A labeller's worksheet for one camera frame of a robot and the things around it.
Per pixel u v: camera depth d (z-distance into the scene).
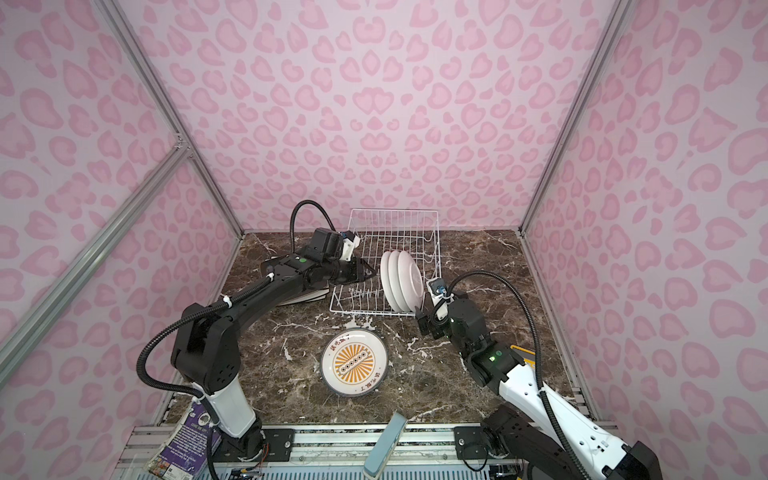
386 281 0.86
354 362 0.86
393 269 0.86
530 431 0.60
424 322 0.69
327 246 0.70
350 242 0.82
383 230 1.17
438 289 0.65
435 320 0.66
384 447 0.70
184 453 0.70
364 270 0.80
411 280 0.88
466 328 0.54
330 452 0.72
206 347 0.47
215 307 0.50
